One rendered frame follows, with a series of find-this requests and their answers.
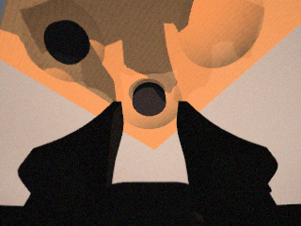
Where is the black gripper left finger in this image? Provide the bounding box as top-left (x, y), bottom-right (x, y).
top-left (18, 101), bottom-right (124, 216)

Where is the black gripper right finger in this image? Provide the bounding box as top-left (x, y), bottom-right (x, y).
top-left (176, 101), bottom-right (278, 215)

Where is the black disc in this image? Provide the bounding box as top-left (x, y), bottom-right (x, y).
top-left (43, 20), bottom-right (90, 65)
top-left (132, 82), bottom-right (166, 117)

